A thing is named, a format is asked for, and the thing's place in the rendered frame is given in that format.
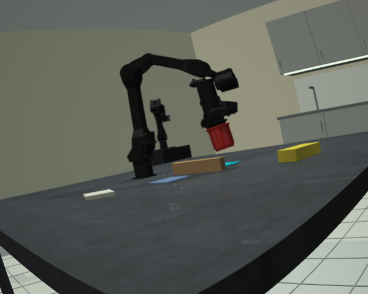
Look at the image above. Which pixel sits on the yellow rectangular block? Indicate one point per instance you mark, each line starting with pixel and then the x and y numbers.
pixel 299 152

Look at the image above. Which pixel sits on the red cup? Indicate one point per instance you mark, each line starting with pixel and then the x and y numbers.
pixel 221 137

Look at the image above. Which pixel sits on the tan wooden block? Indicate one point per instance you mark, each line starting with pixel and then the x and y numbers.
pixel 199 166

